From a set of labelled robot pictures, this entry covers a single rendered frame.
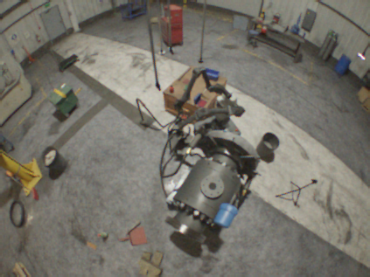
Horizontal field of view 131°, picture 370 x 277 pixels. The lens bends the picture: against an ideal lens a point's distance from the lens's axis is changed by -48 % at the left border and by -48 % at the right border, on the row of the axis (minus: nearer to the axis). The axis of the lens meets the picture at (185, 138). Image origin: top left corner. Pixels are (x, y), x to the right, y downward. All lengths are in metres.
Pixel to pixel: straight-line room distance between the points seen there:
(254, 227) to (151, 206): 1.52
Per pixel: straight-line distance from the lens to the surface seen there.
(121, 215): 2.50
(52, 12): 10.89
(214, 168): 1.57
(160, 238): 2.36
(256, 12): 9.68
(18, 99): 6.25
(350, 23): 9.51
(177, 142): 2.67
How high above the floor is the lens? 2.33
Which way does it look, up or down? 59 degrees down
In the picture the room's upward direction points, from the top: 1 degrees clockwise
